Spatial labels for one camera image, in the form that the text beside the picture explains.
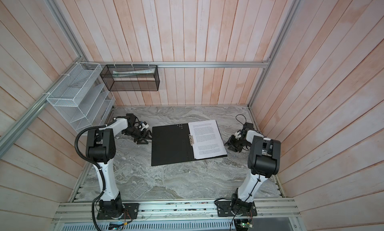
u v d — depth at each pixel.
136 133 0.88
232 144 0.87
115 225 0.72
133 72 0.90
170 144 0.99
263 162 0.51
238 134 0.94
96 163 0.57
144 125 0.97
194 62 0.97
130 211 0.73
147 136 0.90
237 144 0.84
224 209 0.73
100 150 0.57
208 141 1.00
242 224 0.71
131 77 1.05
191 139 1.01
